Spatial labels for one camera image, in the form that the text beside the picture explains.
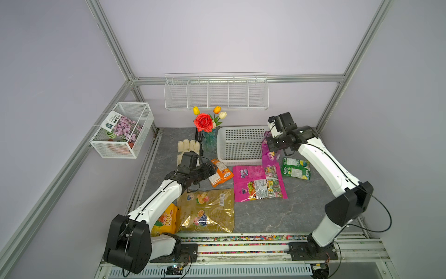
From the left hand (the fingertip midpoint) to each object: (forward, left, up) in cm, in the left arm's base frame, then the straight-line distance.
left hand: (212, 171), depth 84 cm
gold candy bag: (-16, +4, -9) cm, 19 cm away
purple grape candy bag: (+2, -28, +5) cm, 28 cm away
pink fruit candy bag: (-3, -22, -10) cm, 25 cm away
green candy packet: (+4, -46, -10) cm, 48 cm away
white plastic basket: (+26, -17, -14) cm, 34 cm away
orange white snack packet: (+4, -5, -12) cm, 14 cm away
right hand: (+8, -30, +11) cm, 32 cm away
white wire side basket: (+6, +43, +16) cm, 46 cm away
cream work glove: (+28, +18, -14) cm, 36 cm away
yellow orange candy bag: (-20, +21, -8) cm, 30 cm away
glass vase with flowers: (+10, 0, +23) cm, 25 cm away
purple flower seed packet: (+12, +37, +21) cm, 44 cm away
